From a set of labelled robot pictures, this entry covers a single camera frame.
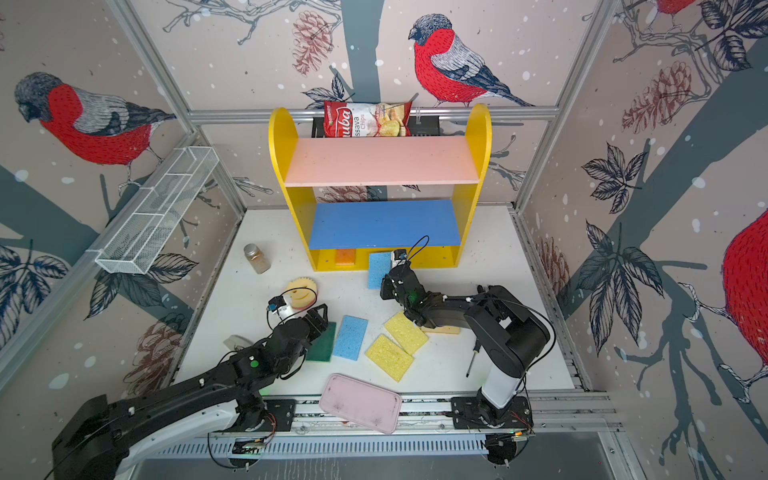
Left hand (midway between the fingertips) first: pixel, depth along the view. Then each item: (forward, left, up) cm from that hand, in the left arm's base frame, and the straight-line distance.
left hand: (322, 313), depth 80 cm
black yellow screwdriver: (-7, -43, -10) cm, 45 cm away
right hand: (+13, -16, -5) cm, 21 cm away
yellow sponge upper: (-2, -23, -11) cm, 26 cm away
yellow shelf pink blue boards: (+55, -25, -8) cm, 61 cm away
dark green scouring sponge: (-7, +1, -10) cm, 12 cm away
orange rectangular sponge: (+25, -3, -9) cm, 27 cm away
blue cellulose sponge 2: (-3, -7, -10) cm, 12 cm away
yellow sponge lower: (-9, -19, -10) cm, 23 cm away
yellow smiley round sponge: (+9, +9, -8) cm, 15 cm away
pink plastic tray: (-21, -11, -8) cm, 25 cm away
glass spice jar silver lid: (+21, +25, -5) cm, 33 cm away
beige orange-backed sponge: (-1, -37, -10) cm, 39 cm away
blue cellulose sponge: (+18, -15, -3) cm, 24 cm away
